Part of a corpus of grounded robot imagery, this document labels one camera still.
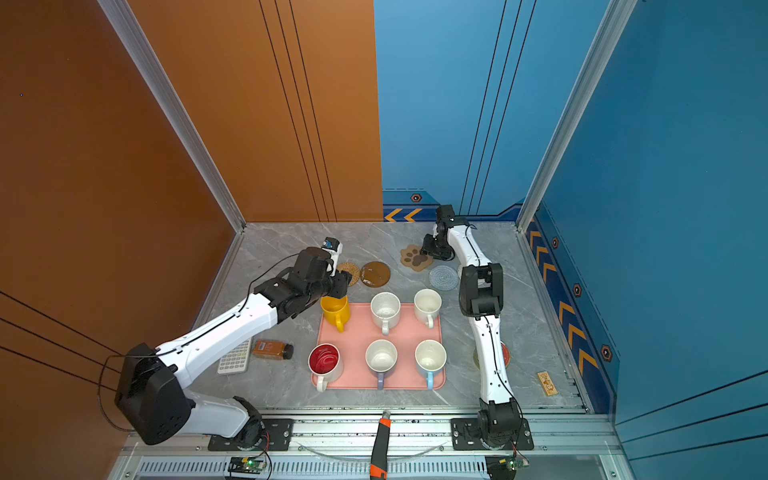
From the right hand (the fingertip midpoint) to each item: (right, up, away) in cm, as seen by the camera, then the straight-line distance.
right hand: (425, 252), depth 110 cm
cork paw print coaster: (-5, -2, -1) cm, 6 cm away
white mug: (-15, -18, -16) cm, 28 cm away
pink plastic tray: (+1, -35, -29) cm, 45 cm away
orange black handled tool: (-15, -49, -39) cm, 64 cm away
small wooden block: (+30, -36, -29) cm, 55 cm away
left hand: (-25, -5, -27) cm, 38 cm away
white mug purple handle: (-15, -30, -25) cm, 42 cm away
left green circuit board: (-47, -51, -39) cm, 80 cm away
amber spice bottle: (-47, -28, -26) cm, 60 cm away
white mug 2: (-1, -16, -18) cm, 24 cm away
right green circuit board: (+15, -51, -39) cm, 66 cm away
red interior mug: (-31, -31, -27) cm, 51 cm away
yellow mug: (-28, -17, -25) cm, 41 cm away
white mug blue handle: (-1, -30, -25) cm, 39 cm away
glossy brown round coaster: (-18, -8, -5) cm, 21 cm away
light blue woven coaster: (+5, -9, -7) cm, 12 cm away
